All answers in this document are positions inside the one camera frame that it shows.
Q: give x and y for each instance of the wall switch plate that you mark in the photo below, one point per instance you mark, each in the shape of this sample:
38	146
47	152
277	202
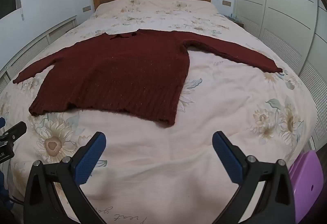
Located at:
86	8
226	3

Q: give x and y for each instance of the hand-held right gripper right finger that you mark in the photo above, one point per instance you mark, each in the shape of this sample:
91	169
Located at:
228	157

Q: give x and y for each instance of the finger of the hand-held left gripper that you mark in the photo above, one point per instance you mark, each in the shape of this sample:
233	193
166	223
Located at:
14	132

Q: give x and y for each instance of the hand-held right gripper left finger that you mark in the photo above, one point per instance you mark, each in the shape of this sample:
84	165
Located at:
89	160

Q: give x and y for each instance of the wooden nightstand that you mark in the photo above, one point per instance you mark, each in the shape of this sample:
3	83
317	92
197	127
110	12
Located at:
238	22

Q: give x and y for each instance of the dark red knit sweater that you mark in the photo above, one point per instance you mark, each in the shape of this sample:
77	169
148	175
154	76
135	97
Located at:
122	73

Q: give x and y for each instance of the white louvred low cabinet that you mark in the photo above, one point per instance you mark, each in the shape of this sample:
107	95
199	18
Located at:
30	53

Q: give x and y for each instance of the purple plastic stool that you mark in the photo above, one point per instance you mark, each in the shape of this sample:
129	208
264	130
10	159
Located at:
305	178

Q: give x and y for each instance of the floral bed duvet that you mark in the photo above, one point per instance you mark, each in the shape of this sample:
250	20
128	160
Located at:
158	162

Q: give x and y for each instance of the white wardrobe doors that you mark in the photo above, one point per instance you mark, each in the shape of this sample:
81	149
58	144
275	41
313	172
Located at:
286	22

